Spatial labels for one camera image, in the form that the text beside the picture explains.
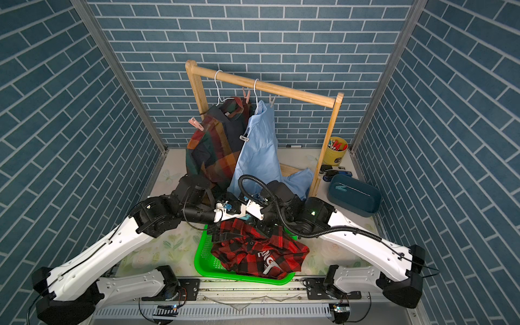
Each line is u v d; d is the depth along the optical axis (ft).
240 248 2.46
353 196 3.36
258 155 2.59
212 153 2.58
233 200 1.69
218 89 2.27
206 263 2.55
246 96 2.84
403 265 1.29
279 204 1.51
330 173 3.39
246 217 2.03
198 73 2.23
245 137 2.19
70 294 1.25
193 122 2.12
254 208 1.78
